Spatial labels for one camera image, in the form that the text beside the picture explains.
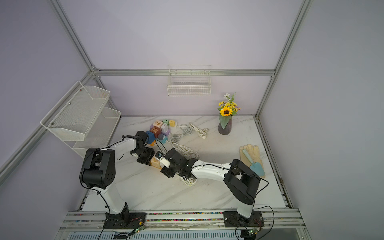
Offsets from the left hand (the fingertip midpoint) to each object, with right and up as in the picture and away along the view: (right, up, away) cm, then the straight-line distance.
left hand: (154, 160), depth 94 cm
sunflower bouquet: (+47, +33, -5) cm, 57 cm away
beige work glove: (+66, +5, +5) cm, 66 cm away
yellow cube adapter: (+10, +25, +13) cm, 30 cm away
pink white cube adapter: (0, +25, +10) cm, 26 cm away
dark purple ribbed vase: (+50, +20, +12) cm, 55 cm away
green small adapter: (+5, +26, +13) cm, 30 cm away
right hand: (+10, -1, -9) cm, 14 cm away
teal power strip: (+4, +13, +10) cm, 17 cm away
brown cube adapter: (0, +19, +7) cm, 20 cm away
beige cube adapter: (+3, +1, -9) cm, 10 cm away
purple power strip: (+5, +17, +12) cm, 22 cm away
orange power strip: (-3, +10, +7) cm, 12 cm away
